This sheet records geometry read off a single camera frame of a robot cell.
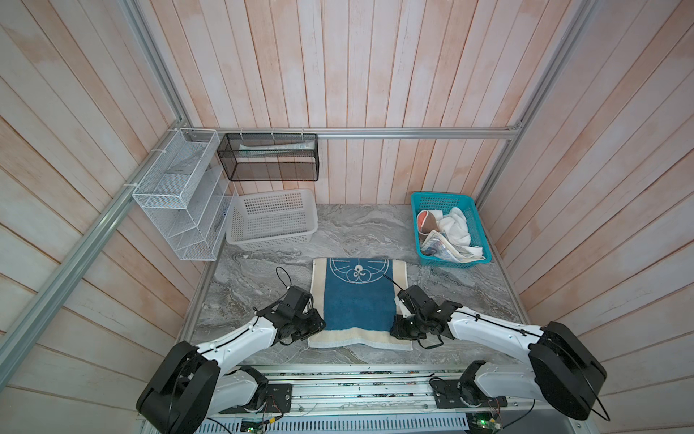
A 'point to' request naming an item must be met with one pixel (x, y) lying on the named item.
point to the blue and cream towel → (356, 299)
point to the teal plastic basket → (443, 202)
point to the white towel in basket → (454, 224)
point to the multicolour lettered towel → (435, 244)
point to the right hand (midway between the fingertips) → (391, 331)
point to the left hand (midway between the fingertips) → (322, 330)
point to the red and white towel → (426, 223)
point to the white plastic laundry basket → (272, 221)
